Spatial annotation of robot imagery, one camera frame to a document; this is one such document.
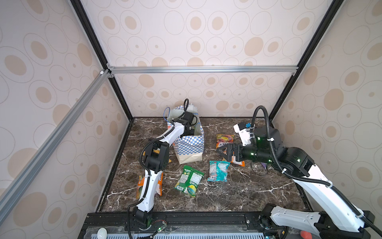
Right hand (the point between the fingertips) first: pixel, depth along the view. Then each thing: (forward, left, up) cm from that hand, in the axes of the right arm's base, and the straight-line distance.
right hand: (228, 147), depth 62 cm
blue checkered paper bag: (+11, +18, -18) cm, 28 cm away
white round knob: (-30, +57, -31) cm, 72 cm away
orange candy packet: (+11, -14, -34) cm, 38 cm away
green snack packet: (-3, +18, -30) cm, 35 cm away
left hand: (+29, +17, -27) cm, 43 cm away
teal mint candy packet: (+4, +1, -30) cm, 30 cm away
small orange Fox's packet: (-8, +34, -30) cm, 46 cm away
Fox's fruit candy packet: (+27, -2, -30) cm, 40 cm away
